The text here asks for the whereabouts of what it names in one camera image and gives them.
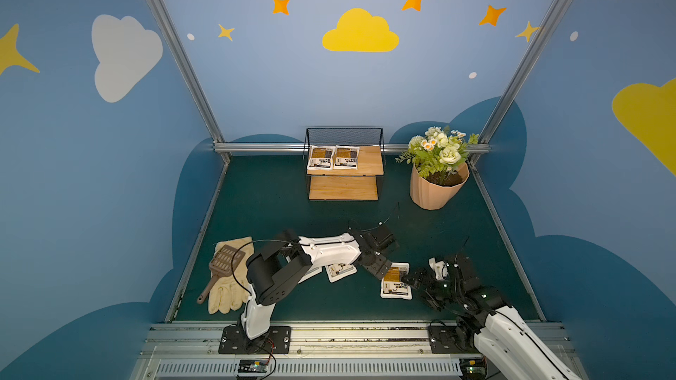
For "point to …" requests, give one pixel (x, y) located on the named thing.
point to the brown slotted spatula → (220, 266)
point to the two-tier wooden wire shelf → (360, 184)
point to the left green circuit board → (258, 366)
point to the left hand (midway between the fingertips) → (374, 256)
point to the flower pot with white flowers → (439, 164)
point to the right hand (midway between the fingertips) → (412, 283)
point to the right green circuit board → (473, 369)
